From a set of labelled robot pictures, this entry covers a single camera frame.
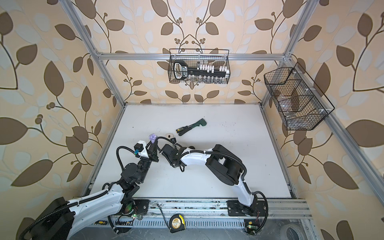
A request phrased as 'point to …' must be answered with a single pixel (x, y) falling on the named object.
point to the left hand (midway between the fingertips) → (155, 140)
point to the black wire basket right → (301, 103)
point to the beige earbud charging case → (169, 135)
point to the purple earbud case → (152, 137)
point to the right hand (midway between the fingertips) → (176, 157)
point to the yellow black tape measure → (176, 223)
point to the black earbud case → (192, 147)
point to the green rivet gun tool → (182, 130)
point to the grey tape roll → (292, 232)
